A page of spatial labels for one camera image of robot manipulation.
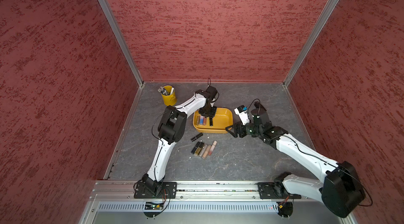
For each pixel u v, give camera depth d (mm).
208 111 878
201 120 974
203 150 855
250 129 696
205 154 849
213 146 874
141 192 725
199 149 853
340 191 397
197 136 915
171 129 588
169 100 1008
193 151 852
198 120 977
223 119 1004
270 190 739
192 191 756
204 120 974
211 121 972
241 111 725
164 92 942
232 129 738
